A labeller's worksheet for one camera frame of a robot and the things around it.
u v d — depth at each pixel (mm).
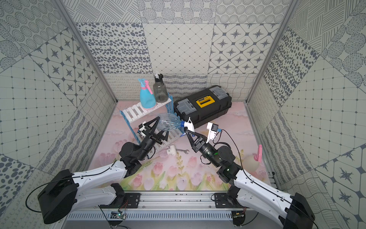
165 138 692
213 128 592
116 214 702
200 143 571
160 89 754
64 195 401
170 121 617
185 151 913
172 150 895
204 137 649
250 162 748
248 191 497
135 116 762
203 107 946
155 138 624
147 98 730
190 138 626
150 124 635
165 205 736
